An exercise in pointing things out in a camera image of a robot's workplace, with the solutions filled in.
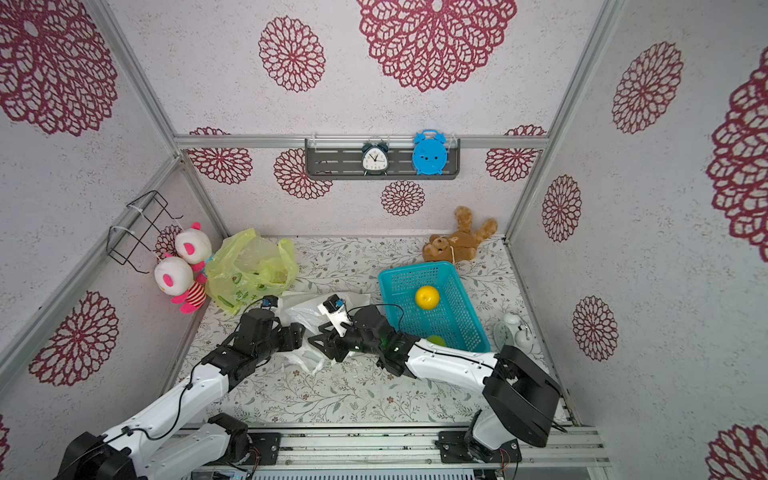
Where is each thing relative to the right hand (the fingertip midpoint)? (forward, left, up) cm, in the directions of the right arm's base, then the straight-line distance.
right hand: (312, 332), depth 73 cm
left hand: (+6, +8, -11) cm, 15 cm away
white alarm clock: (+7, -52, -11) cm, 54 cm away
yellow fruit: (+19, -30, -14) cm, 39 cm away
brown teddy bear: (+42, -43, -13) cm, 61 cm away
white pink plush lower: (+16, +42, +1) cm, 45 cm away
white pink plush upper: (+28, +43, 0) cm, 51 cm away
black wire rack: (+25, +46, +15) cm, 54 cm away
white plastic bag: (+9, +5, -2) cm, 10 cm away
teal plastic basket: (+15, -39, -18) cm, 46 cm away
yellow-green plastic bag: (+33, +34, -16) cm, 50 cm away
